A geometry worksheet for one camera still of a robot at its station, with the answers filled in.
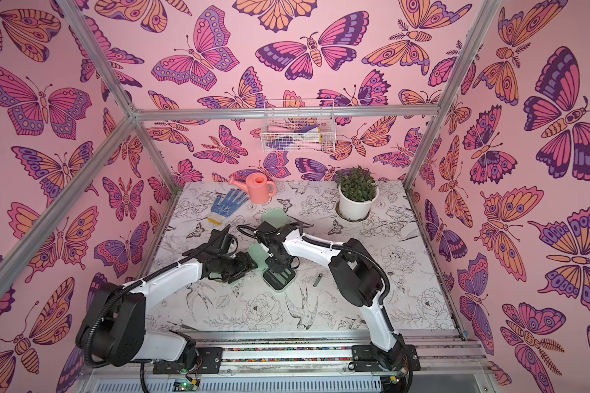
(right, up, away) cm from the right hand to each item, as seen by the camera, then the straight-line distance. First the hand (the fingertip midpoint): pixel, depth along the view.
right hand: (280, 262), depth 92 cm
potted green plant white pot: (+30, +28, +3) cm, 41 cm away
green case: (-1, -7, -2) cm, 7 cm away
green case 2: (-3, +16, +18) cm, 24 cm away
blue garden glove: (-27, +22, +22) cm, 41 cm away
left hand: (-9, -1, -4) cm, 10 cm away
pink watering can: (-11, +29, +15) cm, 35 cm away
